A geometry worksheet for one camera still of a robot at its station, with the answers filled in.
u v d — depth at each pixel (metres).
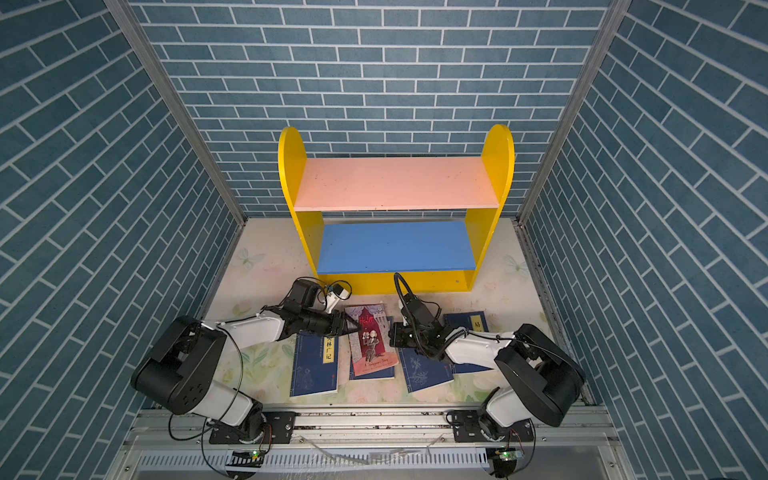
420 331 0.68
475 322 0.91
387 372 0.81
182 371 0.44
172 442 0.74
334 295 0.82
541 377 0.44
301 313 0.72
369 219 1.24
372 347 0.85
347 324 0.81
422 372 0.82
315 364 0.85
